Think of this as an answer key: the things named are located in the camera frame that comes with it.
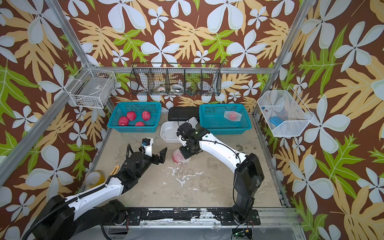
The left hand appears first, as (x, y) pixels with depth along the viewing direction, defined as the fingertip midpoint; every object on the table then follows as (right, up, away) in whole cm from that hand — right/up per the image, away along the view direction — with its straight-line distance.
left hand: (159, 144), depth 81 cm
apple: (-32, +14, +26) cm, 44 cm away
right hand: (+14, -5, +2) cm, 15 cm away
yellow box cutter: (-29, -17, +8) cm, 34 cm away
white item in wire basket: (+8, +36, +17) cm, 41 cm away
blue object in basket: (+64, +13, -1) cm, 65 cm away
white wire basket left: (-41, +32, +5) cm, 52 cm away
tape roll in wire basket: (-2, +35, +14) cm, 38 cm away
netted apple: (+49, +18, +30) cm, 60 cm away
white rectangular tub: (+2, +7, +21) cm, 22 cm away
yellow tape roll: (-40, -21, +5) cm, 46 cm away
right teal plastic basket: (+44, +16, +34) cm, 58 cm away
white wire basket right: (+72, +17, +2) cm, 74 cm away
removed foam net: (+19, +14, +20) cm, 31 cm away
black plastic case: (+9, +20, +33) cm, 40 cm away
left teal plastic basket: (-37, +24, +34) cm, 55 cm away
